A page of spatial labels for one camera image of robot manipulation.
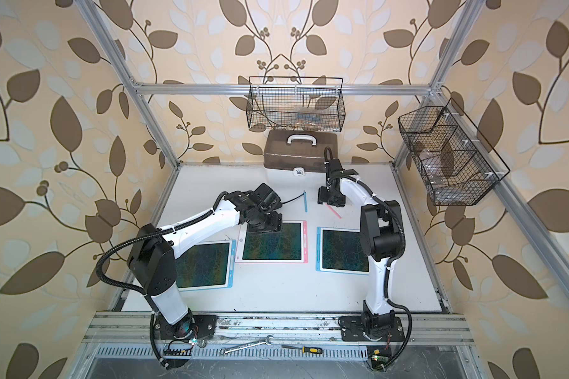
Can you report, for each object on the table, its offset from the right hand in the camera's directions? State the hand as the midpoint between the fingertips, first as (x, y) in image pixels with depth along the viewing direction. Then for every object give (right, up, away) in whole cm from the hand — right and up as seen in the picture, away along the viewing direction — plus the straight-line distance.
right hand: (327, 202), depth 100 cm
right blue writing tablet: (+4, -18, -8) cm, 21 cm away
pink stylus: (+4, -5, +5) cm, 8 cm away
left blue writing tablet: (-46, -23, -13) cm, 53 cm away
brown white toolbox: (-13, +18, -3) cm, 23 cm away
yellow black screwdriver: (-11, -43, -29) cm, 53 cm away
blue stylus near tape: (-9, -2, +6) cm, 11 cm away
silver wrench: (-35, -44, -29) cm, 63 cm away
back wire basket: (-11, +42, -1) cm, 43 cm away
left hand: (-21, -8, -15) cm, 27 cm away
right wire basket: (+37, +15, -24) cm, 47 cm away
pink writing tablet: (-16, -17, -6) cm, 24 cm away
